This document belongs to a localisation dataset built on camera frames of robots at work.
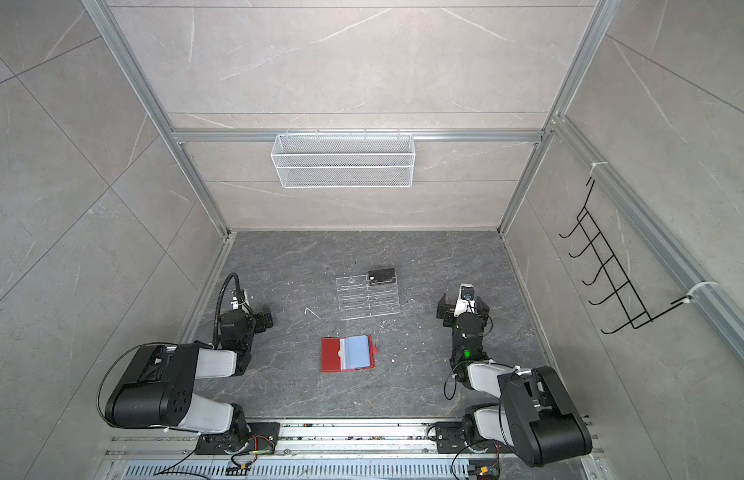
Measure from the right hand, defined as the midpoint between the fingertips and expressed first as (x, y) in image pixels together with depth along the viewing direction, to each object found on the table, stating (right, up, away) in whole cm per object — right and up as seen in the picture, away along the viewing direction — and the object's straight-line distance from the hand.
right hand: (461, 293), depth 88 cm
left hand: (-66, -3, +4) cm, 67 cm away
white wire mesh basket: (-37, +44, +12) cm, 59 cm away
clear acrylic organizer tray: (-32, -3, +10) cm, 34 cm away
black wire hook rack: (+31, +1, -24) cm, 39 cm away
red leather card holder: (-34, -18, -1) cm, 39 cm away
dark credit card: (-24, +5, +6) cm, 26 cm away
